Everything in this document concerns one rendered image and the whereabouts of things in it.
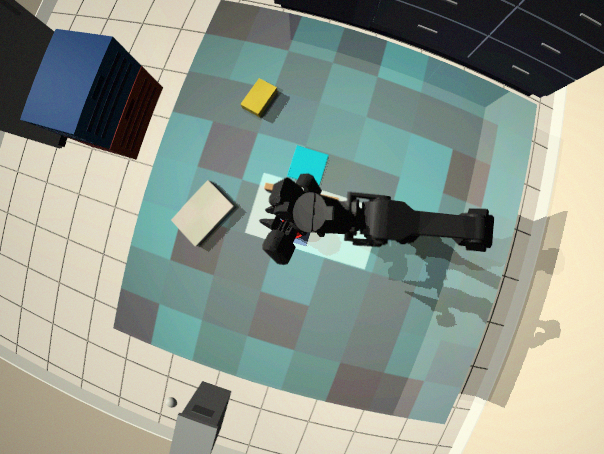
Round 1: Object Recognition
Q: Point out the beige flat box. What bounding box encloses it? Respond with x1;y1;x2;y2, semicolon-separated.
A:
171;180;235;246

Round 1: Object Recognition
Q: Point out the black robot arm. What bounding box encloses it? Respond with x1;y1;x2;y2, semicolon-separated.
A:
268;177;494;252

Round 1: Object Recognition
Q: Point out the yellow rectangular block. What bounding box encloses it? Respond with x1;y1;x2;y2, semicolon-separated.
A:
241;78;278;118

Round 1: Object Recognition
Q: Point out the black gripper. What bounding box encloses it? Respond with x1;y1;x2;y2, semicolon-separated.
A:
259;174;322;265

